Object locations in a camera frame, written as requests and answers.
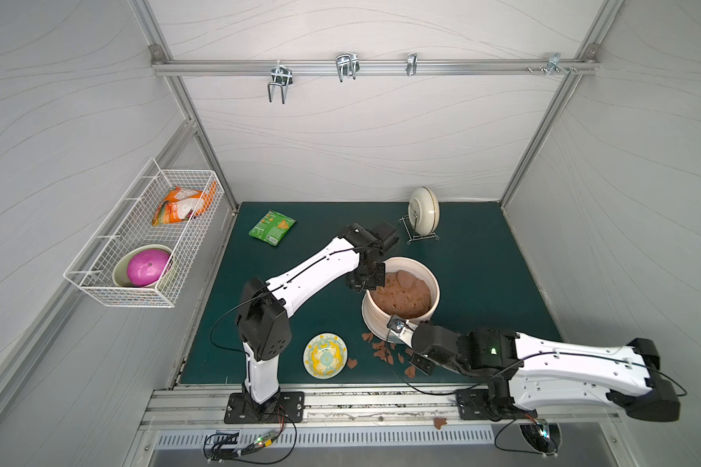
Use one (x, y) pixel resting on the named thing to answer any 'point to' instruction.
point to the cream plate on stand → (424, 211)
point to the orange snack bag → (183, 204)
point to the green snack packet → (273, 228)
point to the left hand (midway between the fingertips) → (375, 288)
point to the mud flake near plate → (351, 363)
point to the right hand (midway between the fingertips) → (405, 334)
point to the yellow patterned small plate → (325, 355)
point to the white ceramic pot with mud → (412, 292)
